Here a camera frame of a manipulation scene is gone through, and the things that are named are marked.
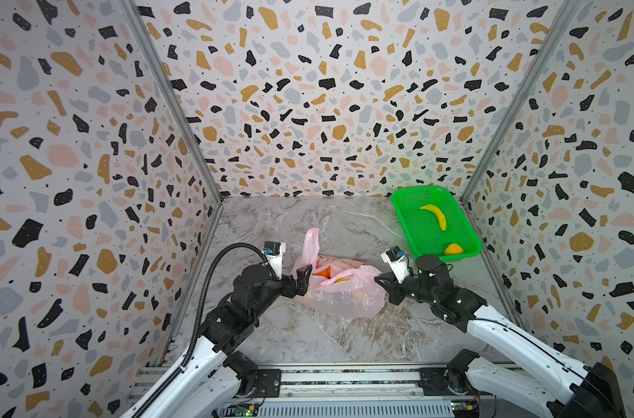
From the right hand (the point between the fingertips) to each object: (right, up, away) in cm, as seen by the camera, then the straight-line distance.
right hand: (378, 278), depth 77 cm
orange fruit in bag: (-15, +2, +1) cm, 15 cm away
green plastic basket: (+31, +16, +37) cm, 51 cm away
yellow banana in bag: (-11, 0, -1) cm, 11 cm away
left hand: (-22, +5, -5) cm, 23 cm away
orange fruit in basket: (+33, +6, +24) cm, 41 cm away
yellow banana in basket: (+33, +20, +37) cm, 53 cm away
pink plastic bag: (-11, -1, -3) cm, 12 cm away
